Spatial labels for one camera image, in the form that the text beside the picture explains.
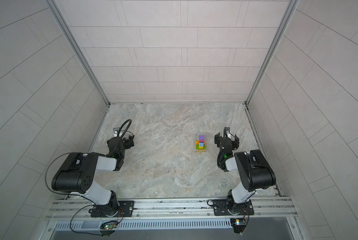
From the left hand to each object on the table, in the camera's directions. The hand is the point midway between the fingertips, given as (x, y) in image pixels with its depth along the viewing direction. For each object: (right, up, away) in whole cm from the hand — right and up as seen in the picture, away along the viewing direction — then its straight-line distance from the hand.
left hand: (126, 133), depth 94 cm
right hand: (+64, 0, 0) cm, 64 cm away
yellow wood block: (+46, -8, -5) cm, 47 cm away
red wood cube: (+47, -4, -7) cm, 48 cm away
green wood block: (+45, -8, -4) cm, 46 cm away
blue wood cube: (+47, -6, -7) cm, 48 cm away
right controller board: (+62, -39, -25) cm, 78 cm away
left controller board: (+4, -37, -29) cm, 48 cm away
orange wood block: (+45, -6, 0) cm, 45 cm away
